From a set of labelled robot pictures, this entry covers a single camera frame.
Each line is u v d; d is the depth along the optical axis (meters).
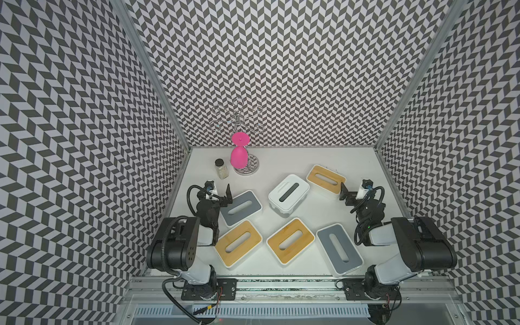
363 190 0.76
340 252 0.82
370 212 0.66
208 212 0.68
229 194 0.86
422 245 0.45
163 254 0.43
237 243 0.81
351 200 0.80
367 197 0.76
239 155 0.88
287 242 0.82
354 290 0.73
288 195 0.88
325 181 1.03
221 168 0.99
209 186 0.75
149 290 0.74
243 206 0.89
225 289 0.73
